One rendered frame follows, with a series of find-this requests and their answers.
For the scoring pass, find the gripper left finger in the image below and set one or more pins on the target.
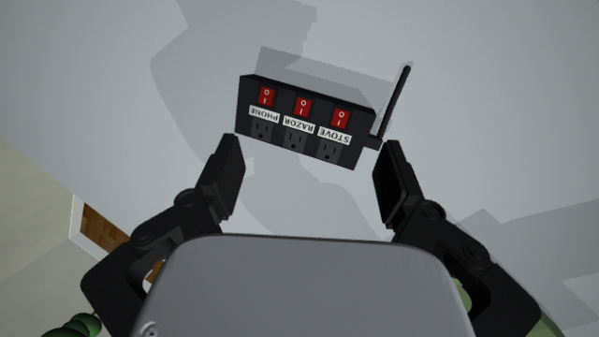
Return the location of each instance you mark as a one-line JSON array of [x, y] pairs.
[[114, 286]]

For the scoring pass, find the black power strip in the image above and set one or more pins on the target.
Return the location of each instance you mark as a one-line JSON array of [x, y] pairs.
[[307, 122]]

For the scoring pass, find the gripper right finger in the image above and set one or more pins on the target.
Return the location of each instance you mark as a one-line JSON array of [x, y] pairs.
[[500, 306]]

